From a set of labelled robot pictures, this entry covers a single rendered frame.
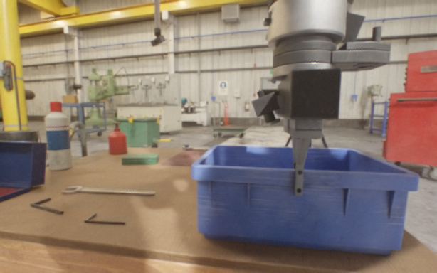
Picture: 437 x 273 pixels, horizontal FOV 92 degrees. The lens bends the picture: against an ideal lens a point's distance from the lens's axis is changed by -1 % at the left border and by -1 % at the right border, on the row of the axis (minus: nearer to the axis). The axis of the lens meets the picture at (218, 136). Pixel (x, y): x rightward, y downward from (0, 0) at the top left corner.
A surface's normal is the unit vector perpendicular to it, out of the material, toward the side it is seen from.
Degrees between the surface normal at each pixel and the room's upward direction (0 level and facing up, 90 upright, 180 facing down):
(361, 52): 90
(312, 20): 90
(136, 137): 90
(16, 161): 80
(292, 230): 90
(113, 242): 0
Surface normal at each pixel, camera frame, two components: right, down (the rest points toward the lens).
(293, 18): -0.57, 0.10
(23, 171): -0.16, -0.05
